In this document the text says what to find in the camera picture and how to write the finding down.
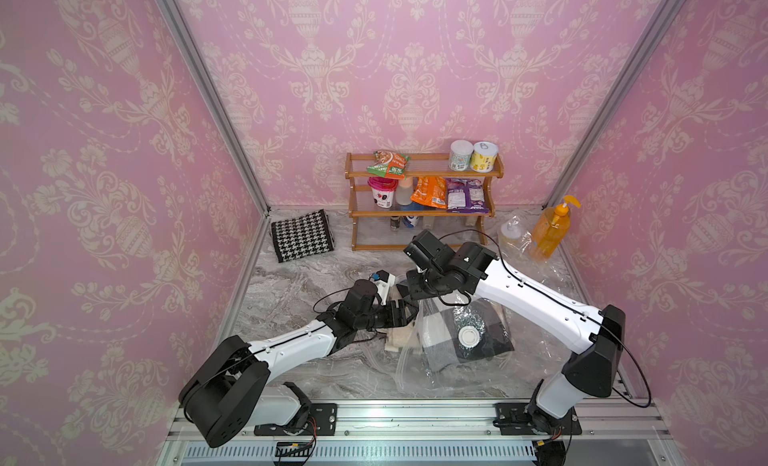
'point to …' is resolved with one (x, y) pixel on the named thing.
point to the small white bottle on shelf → (404, 192)
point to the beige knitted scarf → (397, 337)
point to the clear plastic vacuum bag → (473, 347)
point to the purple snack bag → (466, 196)
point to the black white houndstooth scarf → (302, 236)
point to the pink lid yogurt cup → (383, 189)
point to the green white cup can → (460, 152)
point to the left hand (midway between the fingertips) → (414, 315)
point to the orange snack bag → (430, 191)
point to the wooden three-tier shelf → (374, 228)
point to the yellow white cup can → (483, 156)
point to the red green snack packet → (389, 164)
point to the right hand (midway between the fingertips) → (413, 288)
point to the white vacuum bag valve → (469, 336)
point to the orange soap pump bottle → (550, 227)
